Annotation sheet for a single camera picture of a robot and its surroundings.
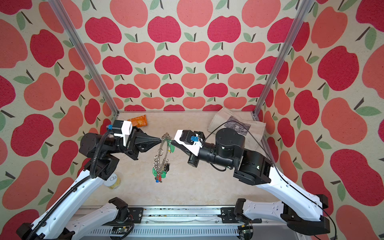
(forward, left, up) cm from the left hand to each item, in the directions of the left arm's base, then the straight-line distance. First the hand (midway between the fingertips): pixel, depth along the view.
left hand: (161, 145), depth 48 cm
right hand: (+3, -6, +1) cm, 7 cm away
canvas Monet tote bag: (+48, -50, -43) cm, 81 cm away
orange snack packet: (+50, +30, -44) cm, 73 cm away
